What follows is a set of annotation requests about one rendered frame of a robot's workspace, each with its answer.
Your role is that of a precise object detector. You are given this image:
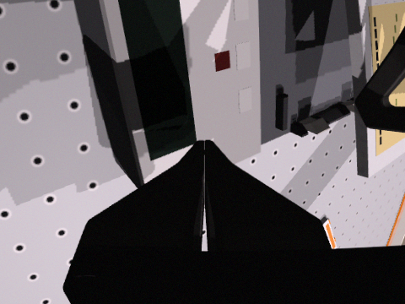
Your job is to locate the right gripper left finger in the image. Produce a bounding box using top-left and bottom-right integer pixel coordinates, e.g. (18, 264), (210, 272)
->
(76, 140), (204, 252)

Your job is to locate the grey perforated base plate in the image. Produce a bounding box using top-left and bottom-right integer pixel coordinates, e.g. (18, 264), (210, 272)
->
(0, 0), (405, 304)

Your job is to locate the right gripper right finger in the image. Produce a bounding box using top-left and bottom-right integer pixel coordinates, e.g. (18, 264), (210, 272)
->
(205, 140), (332, 251)

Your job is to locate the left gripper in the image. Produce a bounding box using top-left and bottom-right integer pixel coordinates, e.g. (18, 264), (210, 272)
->
(355, 26), (405, 133)

